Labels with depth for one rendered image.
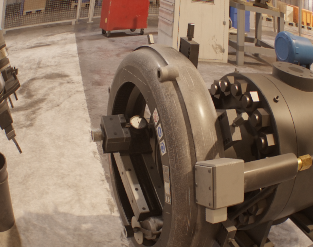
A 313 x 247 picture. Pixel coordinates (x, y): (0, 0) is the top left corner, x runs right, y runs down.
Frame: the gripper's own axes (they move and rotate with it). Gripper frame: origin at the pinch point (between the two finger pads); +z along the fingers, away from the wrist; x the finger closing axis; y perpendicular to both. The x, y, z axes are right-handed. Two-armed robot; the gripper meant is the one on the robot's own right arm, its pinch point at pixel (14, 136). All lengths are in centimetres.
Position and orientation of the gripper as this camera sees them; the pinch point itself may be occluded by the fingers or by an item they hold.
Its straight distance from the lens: 118.1
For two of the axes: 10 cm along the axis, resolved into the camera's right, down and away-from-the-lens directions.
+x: 5.0, 4.6, -7.3
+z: 2.3, 7.5, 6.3
